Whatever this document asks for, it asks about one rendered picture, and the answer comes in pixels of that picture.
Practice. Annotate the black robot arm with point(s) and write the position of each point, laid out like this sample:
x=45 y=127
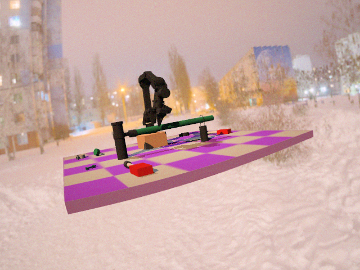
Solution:
x=160 y=91

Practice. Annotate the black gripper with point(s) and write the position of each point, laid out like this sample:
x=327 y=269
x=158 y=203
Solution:
x=157 y=111

